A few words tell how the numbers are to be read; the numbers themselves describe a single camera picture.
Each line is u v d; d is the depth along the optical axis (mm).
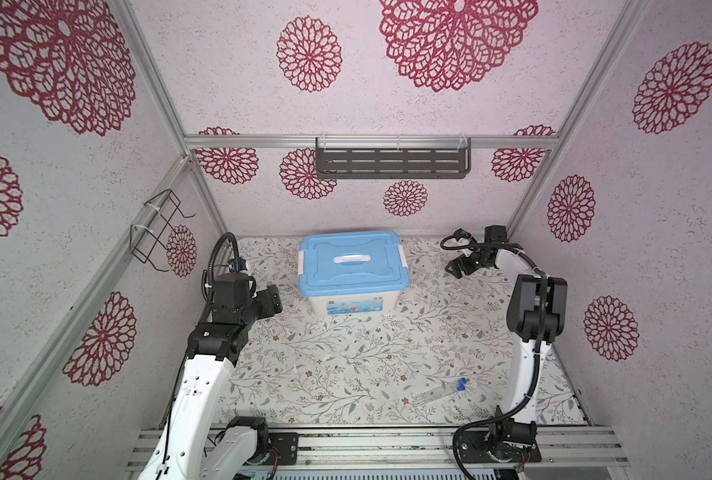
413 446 760
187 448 394
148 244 763
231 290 528
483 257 898
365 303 942
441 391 838
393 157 972
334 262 907
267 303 660
